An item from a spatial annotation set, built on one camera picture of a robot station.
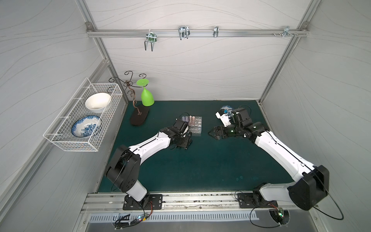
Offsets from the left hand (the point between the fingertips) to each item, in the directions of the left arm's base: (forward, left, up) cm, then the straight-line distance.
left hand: (185, 141), depth 87 cm
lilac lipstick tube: (+18, +2, 0) cm, 18 cm away
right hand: (0, -16, +12) cm, 20 cm away
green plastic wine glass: (+23, +26, +14) cm, 37 cm away
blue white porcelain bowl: (+33, -31, -3) cm, 45 cm away
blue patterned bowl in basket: (-7, +45, +26) cm, 53 cm away
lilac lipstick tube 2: (+18, 0, 0) cm, 18 cm away
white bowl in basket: (+10, +48, +23) cm, 54 cm away
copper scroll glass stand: (+26, +38, -8) cm, 46 cm away
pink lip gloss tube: (+17, -5, 0) cm, 18 cm away
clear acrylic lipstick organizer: (+17, -6, -4) cm, 18 cm away
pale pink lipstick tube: (+16, -3, +2) cm, 17 cm away
